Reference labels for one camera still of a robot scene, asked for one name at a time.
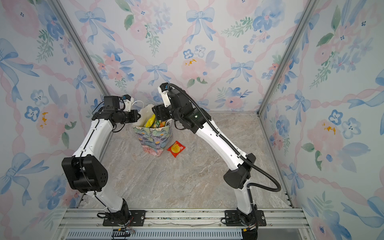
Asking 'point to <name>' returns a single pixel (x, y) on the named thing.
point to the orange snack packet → (162, 124)
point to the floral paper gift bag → (153, 140)
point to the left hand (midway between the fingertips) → (140, 113)
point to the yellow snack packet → (150, 121)
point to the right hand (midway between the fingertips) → (158, 105)
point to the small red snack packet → (176, 149)
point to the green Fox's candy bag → (156, 124)
